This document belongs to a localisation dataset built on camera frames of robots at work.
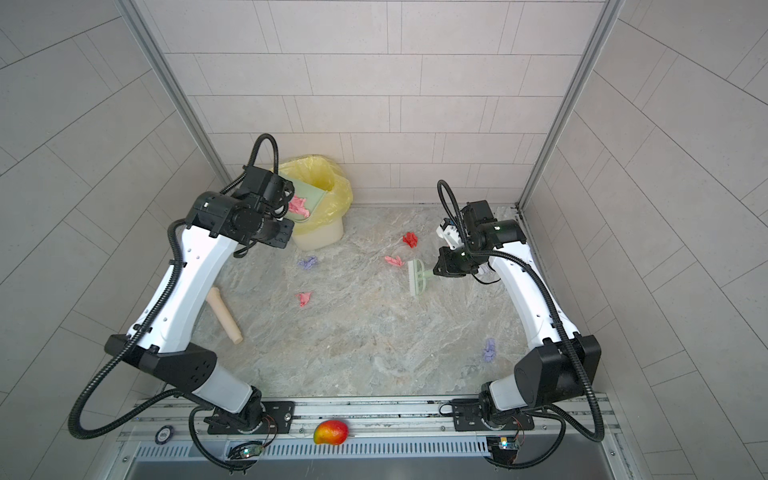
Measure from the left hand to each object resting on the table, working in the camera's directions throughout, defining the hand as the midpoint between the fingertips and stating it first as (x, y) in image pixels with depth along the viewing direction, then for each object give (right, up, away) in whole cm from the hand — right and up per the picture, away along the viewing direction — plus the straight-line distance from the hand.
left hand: (285, 227), depth 71 cm
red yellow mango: (+12, -46, -5) cm, 48 cm away
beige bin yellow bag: (+5, 0, +18) cm, 19 cm away
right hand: (+36, -11, +4) cm, 38 cm away
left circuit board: (-7, -49, -6) cm, 50 cm away
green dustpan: (+6, +7, +2) cm, 10 cm away
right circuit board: (+52, -51, -3) cm, 73 cm away
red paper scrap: (+32, -4, +33) cm, 46 cm away
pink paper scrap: (+26, -11, +28) cm, 40 cm away
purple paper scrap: (-3, -12, +25) cm, 28 cm away
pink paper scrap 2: (-2, -22, +20) cm, 29 cm away
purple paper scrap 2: (+52, -34, +10) cm, 63 cm away
